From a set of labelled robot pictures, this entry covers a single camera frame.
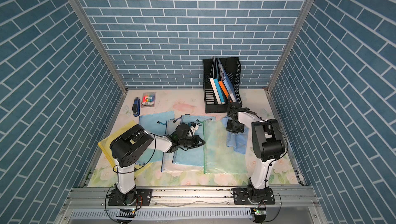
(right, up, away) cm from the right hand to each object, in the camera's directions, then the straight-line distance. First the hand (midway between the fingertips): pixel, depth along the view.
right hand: (233, 130), depth 98 cm
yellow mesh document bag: (-78, -8, -7) cm, 79 cm away
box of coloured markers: (-60, +20, +14) cm, 65 cm away
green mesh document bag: (-10, -14, -10) cm, 20 cm away
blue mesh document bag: (-52, +4, +3) cm, 52 cm away
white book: (-12, +25, -5) cm, 28 cm away
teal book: (-7, +21, +1) cm, 22 cm away
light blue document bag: (-24, -12, -11) cm, 29 cm away
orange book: (-6, +26, -5) cm, 27 cm away
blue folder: (-5, +31, -9) cm, 33 cm away
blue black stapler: (-66, +15, +8) cm, 68 cm away
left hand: (-16, -7, -8) cm, 19 cm away
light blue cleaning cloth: (+2, -5, -5) cm, 8 cm away
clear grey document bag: (-39, -16, -14) cm, 45 cm away
